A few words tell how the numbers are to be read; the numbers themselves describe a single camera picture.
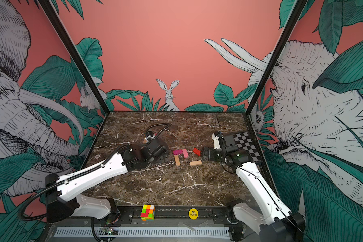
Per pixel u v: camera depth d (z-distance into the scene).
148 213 0.70
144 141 1.04
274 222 0.39
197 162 0.93
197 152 0.98
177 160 0.93
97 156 0.88
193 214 0.75
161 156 0.56
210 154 0.68
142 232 0.70
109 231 0.70
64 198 0.40
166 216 0.75
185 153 0.98
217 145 0.69
